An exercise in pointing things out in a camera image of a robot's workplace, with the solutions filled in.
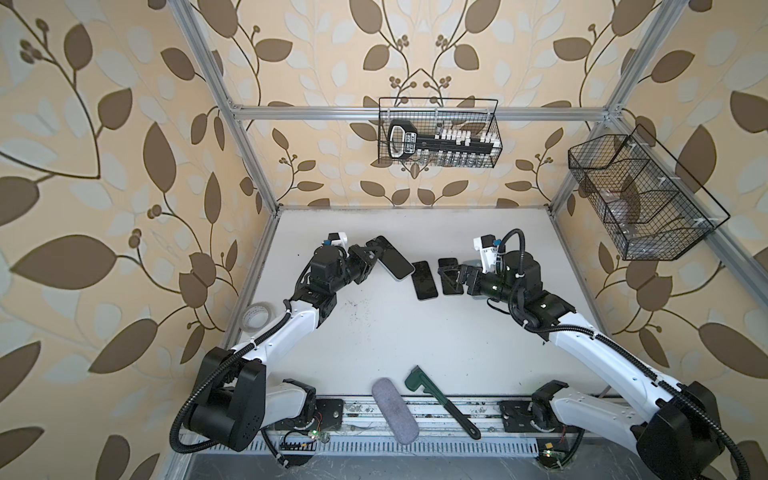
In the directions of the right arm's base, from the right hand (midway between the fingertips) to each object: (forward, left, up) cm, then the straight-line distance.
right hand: (449, 274), depth 75 cm
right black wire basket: (+9, -50, +10) cm, 52 cm away
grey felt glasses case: (-27, +15, -19) cm, 36 cm away
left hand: (+8, +17, +2) cm, 18 cm away
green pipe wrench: (-19, +8, -22) cm, 30 cm away
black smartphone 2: (+11, +4, -22) cm, 25 cm away
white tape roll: (-1, +55, -18) cm, 58 cm away
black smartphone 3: (+18, -5, -20) cm, 27 cm away
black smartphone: (+7, +15, -3) cm, 17 cm away
